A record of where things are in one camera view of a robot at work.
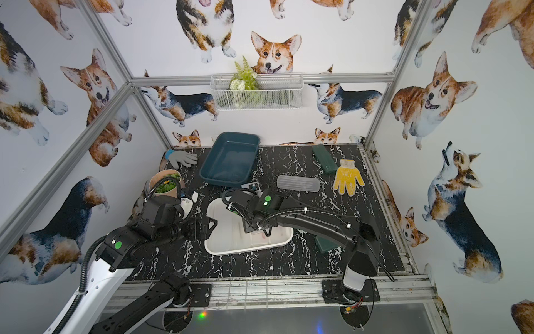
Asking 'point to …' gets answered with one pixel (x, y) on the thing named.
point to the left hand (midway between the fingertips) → (208, 218)
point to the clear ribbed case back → (295, 183)
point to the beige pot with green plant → (169, 188)
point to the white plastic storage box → (228, 236)
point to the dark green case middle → (325, 245)
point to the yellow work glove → (346, 176)
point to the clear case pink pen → (260, 238)
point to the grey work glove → (182, 157)
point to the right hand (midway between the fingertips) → (252, 224)
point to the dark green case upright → (325, 158)
